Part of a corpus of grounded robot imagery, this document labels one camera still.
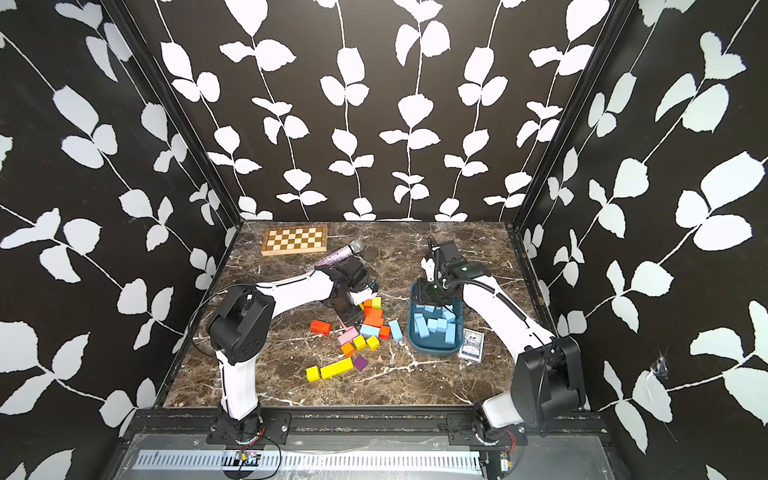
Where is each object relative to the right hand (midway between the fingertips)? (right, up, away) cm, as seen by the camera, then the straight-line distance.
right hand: (413, 292), depth 83 cm
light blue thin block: (+3, -12, +7) cm, 14 cm away
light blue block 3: (+11, -8, +8) cm, 16 cm away
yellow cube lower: (-16, -15, +3) cm, 22 cm away
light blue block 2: (-5, -13, +7) cm, 16 cm away
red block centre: (-12, -8, +11) cm, 19 cm away
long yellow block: (-22, -22, 0) cm, 31 cm away
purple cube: (-15, -21, +1) cm, 26 cm away
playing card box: (+18, -17, +4) cm, 25 cm away
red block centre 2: (-11, -11, +10) cm, 18 cm away
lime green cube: (-11, -5, +12) cm, 17 cm away
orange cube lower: (-19, -17, +3) cm, 26 cm away
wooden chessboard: (-44, +16, +28) cm, 54 cm away
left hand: (-18, -7, +11) cm, 23 cm away
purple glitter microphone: (-20, +13, +24) cm, 34 cm away
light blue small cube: (+9, -11, +7) cm, 16 cm away
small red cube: (-8, -14, +7) cm, 17 cm away
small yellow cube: (-28, -23, -2) cm, 36 cm away
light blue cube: (+6, -11, +7) cm, 15 cm away
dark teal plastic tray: (+8, -16, +5) cm, 19 cm away
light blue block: (-13, -13, +7) cm, 20 cm away
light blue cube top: (+6, -7, +12) cm, 15 cm away
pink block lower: (-19, -14, +6) cm, 25 cm away
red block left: (-28, -12, +7) cm, 31 cm away
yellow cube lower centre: (-12, -16, +4) cm, 20 cm away
